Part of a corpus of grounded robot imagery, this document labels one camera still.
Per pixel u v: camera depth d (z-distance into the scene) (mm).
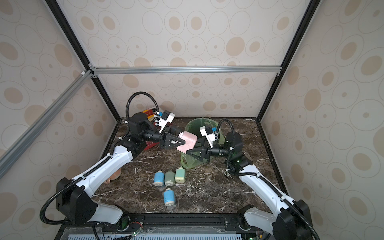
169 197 756
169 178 813
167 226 729
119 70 879
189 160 788
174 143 625
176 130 633
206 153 582
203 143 616
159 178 810
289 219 384
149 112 930
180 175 833
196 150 599
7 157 507
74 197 398
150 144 593
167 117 571
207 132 574
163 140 575
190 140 593
